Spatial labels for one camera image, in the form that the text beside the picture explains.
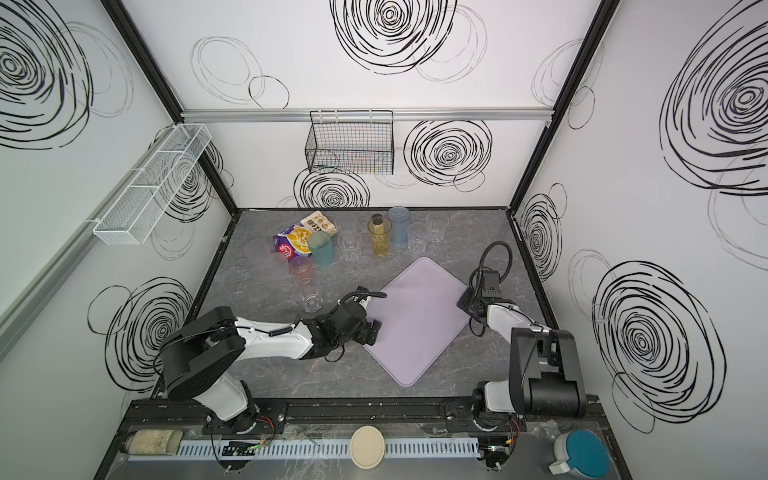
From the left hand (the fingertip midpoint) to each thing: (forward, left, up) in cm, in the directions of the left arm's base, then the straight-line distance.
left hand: (374, 319), depth 88 cm
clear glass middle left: (+7, +21, -2) cm, 22 cm away
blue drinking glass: (+35, -7, +7) cm, 37 cm away
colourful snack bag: (+29, +32, -1) cm, 43 cm away
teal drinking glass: (+26, +21, +2) cm, 33 cm away
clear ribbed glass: (+29, +11, 0) cm, 31 cm away
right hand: (+8, -27, -1) cm, 28 cm away
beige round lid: (-32, -1, +5) cm, 32 cm away
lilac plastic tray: (+2, -15, -4) cm, 15 cm away
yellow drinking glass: (+31, 0, +4) cm, 32 cm away
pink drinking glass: (+17, +26, -1) cm, 31 cm away
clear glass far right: (+39, -21, 0) cm, 44 cm away
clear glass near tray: (+32, -13, +1) cm, 34 cm away
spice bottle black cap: (+31, +1, +10) cm, 33 cm away
